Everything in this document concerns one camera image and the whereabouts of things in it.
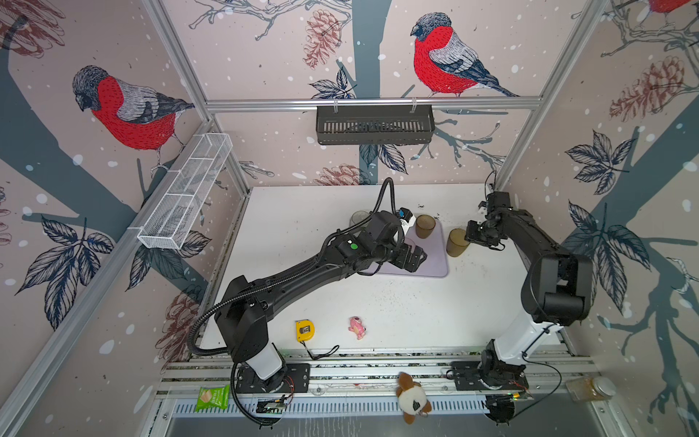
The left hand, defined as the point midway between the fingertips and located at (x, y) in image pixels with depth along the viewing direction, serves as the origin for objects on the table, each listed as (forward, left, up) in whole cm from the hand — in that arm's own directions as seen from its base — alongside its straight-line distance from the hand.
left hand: (416, 252), depth 73 cm
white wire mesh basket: (+8, +67, +7) cm, 67 cm away
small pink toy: (-13, +17, -22) cm, 30 cm away
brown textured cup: (+23, -10, -18) cm, 31 cm away
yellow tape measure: (-14, +32, -22) cm, 41 cm away
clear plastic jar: (-30, -41, -15) cm, 53 cm away
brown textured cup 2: (+13, -19, -15) cm, 27 cm away
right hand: (+14, -24, -15) cm, 32 cm away
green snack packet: (-30, +54, -22) cm, 66 cm away
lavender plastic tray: (+16, -13, -22) cm, 30 cm away
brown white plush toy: (-31, +2, -21) cm, 37 cm away
